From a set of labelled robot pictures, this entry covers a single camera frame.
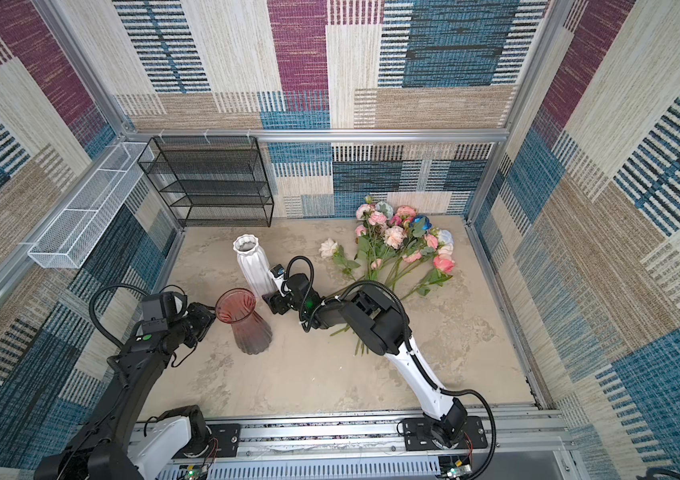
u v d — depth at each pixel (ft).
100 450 1.31
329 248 3.45
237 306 2.61
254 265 2.79
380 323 1.98
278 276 2.92
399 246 3.47
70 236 2.34
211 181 3.61
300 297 2.68
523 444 2.40
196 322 2.42
